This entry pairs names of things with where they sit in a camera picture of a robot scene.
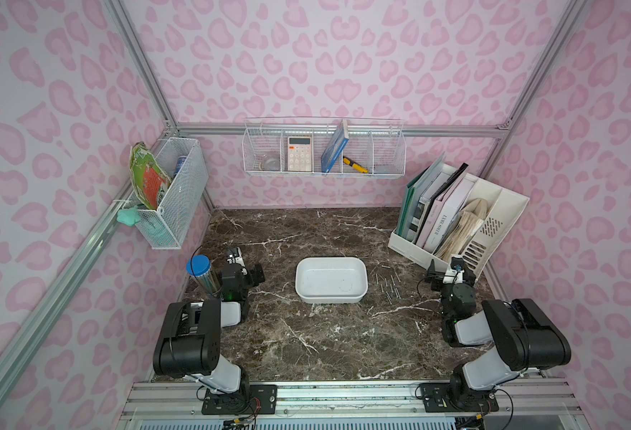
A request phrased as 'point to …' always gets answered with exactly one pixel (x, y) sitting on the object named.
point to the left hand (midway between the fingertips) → (241, 261)
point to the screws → (397, 294)
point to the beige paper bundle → (470, 219)
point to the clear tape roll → (270, 163)
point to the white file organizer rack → (502, 210)
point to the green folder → (412, 194)
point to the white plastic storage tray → (331, 279)
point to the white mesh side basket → (184, 161)
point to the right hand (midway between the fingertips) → (448, 260)
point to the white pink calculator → (298, 153)
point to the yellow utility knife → (350, 162)
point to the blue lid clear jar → (200, 267)
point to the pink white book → (445, 213)
